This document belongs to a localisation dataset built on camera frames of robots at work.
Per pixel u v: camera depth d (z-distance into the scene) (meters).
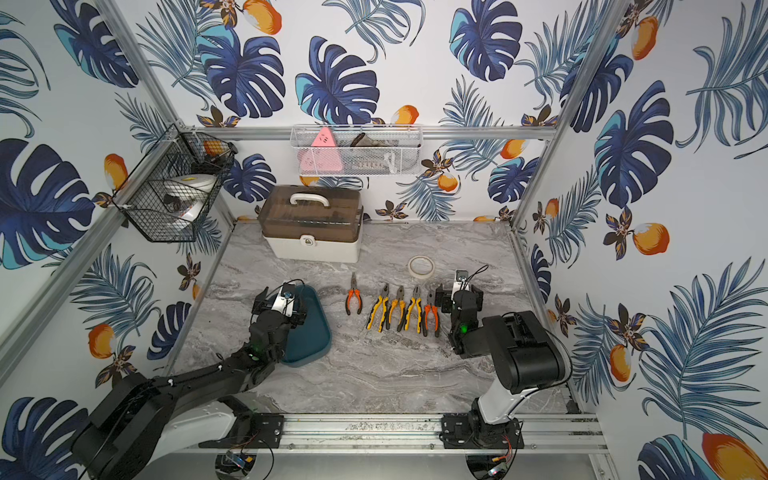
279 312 0.68
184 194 0.81
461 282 0.80
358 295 1.00
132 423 0.42
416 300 0.97
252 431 0.70
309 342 0.83
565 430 0.77
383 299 0.98
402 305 0.97
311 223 0.92
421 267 1.09
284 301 0.72
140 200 0.75
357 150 0.92
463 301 0.72
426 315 0.95
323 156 0.90
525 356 0.47
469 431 0.73
